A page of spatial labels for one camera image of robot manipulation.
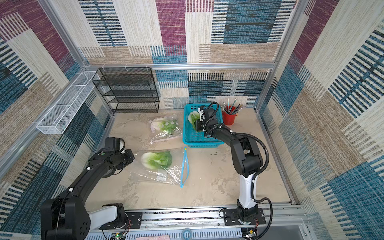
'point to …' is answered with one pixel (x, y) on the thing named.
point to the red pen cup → (229, 119)
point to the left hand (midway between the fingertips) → (134, 157)
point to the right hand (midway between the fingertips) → (198, 123)
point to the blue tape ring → (185, 230)
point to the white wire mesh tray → (56, 120)
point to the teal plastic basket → (193, 138)
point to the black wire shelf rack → (128, 90)
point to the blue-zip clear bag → (176, 175)
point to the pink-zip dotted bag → (161, 135)
